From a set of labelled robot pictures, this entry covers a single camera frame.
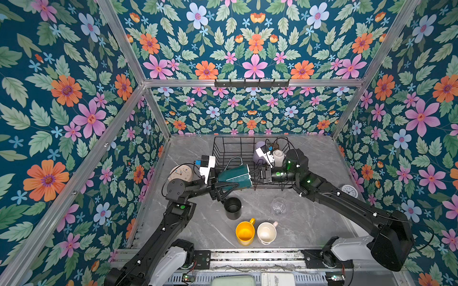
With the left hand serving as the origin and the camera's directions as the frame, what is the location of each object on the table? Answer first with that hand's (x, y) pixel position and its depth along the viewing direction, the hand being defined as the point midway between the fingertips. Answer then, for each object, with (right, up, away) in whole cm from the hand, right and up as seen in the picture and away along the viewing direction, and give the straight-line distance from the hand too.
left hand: (237, 180), depth 58 cm
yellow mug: (+3, -28, +22) cm, 36 cm away
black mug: (-3, -18, +28) cm, 33 cm away
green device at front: (-2, -40, +9) cm, 41 cm away
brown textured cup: (+21, +13, +45) cm, 52 cm away
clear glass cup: (+20, -18, +30) cm, 40 cm away
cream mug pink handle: (+13, -27, +21) cm, 36 cm away
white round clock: (+58, -10, +33) cm, 67 cm away
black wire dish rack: (-6, +9, +53) cm, 54 cm away
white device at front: (+16, -40, +10) cm, 44 cm away
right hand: (+3, 0, +5) cm, 6 cm away
